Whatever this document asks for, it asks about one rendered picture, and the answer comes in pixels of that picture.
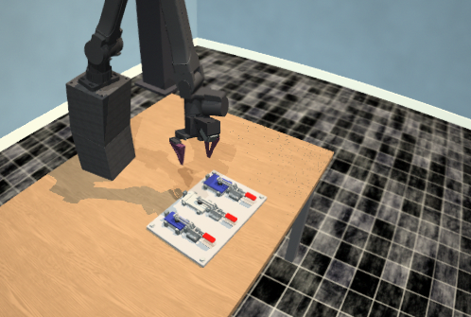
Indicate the toggle clamp with red handle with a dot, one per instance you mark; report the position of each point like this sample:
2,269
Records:
236,193

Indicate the blue rectangular block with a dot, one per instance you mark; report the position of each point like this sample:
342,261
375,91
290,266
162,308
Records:
171,222

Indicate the blue flat plate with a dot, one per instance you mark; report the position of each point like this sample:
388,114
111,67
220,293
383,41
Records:
213,184

